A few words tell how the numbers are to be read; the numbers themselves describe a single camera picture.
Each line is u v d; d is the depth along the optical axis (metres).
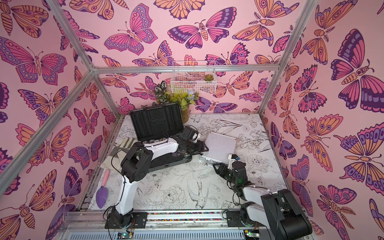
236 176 0.69
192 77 0.95
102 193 0.81
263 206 0.46
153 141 0.98
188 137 0.80
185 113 1.11
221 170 0.78
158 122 1.00
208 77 0.93
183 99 0.99
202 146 0.87
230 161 0.81
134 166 0.55
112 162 0.53
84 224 0.74
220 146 0.95
